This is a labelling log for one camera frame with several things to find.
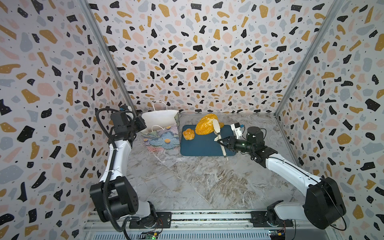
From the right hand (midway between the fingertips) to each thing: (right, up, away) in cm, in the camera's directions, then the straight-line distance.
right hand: (216, 140), depth 75 cm
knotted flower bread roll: (-16, +2, +28) cm, 32 cm away
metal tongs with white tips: (+1, +6, +6) cm, 8 cm away
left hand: (-39, +12, +5) cm, 41 cm away
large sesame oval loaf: (-5, +8, +6) cm, 12 cm away
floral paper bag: (-29, +5, +5) cm, 30 cm away
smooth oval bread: (+7, +9, +34) cm, 36 cm away
